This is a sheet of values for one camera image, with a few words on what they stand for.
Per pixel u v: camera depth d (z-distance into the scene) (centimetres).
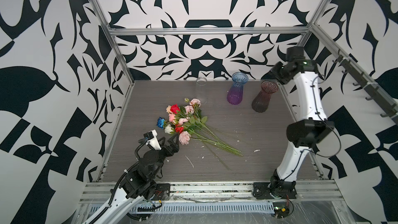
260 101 105
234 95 103
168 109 94
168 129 91
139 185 56
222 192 76
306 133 51
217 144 89
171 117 94
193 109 97
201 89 99
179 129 90
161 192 73
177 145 70
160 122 93
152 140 67
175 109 89
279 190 68
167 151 67
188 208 65
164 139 79
